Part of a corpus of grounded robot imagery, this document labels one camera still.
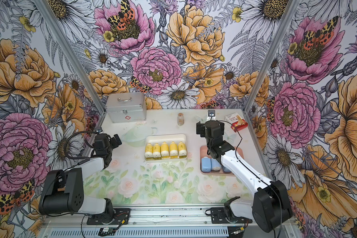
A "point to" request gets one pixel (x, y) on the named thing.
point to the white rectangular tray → (153, 139)
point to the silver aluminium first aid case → (123, 107)
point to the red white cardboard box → (237, 121)
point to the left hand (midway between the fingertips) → (110, 141)
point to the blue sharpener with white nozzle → (215, 165)
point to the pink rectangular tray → (204, 153)
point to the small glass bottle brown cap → (180, 119)
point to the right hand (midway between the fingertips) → (207, 124)
